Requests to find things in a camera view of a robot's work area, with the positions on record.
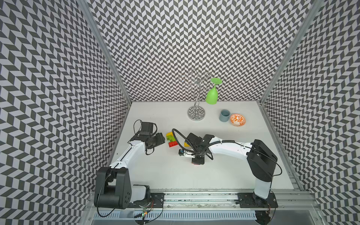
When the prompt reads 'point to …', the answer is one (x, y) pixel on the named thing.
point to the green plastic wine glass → (212, 94)
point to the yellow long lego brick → (170, 133)
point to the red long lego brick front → (195, 164)
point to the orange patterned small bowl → (237, 119)
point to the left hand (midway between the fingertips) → (160, 140)
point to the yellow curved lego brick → (186, 145)
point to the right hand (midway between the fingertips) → (197, 159)
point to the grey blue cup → (224, 115)
